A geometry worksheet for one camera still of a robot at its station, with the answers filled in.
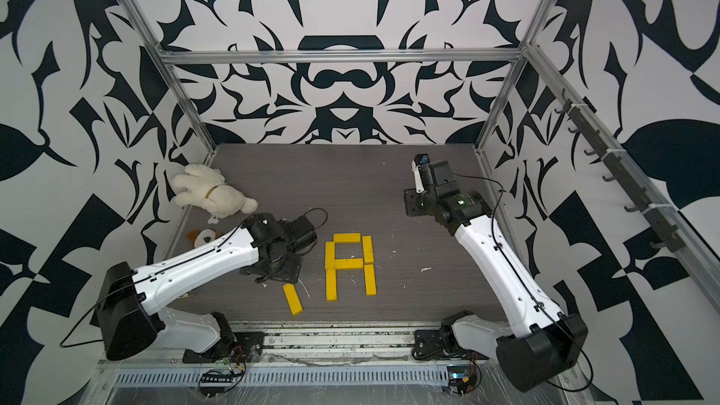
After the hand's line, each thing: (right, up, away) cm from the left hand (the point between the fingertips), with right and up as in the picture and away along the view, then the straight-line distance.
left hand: (276, 265), depth 76 cm
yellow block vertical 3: (+25, 0, +16) cm, 29 cm away
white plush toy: (-29, +20, +19) cm, 40 cm away
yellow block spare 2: (+3, -11, +6) cm, 13 cm away
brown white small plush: (-30, +4, +16) cm, 34 cm away
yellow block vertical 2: (+14, -9, +9) cm, 19 cm away
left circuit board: (-13, -27, -6) cm, 31 cm away
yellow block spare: (+25, -7, +9) cm, 28 cm away
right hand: (+37, +19, +1) cm, 42 cm away
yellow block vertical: (+13, 0, +13) cm, 19 cm away
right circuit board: (+47, -27, -4) cm, 54 cm away
